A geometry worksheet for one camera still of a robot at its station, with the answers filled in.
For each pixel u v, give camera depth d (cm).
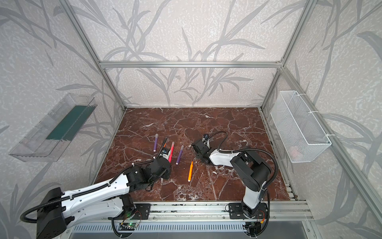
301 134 61
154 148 96
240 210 74
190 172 86
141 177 56
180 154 94
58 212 40
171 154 193
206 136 85
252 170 48
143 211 73
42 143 63
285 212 76
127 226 72
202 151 73
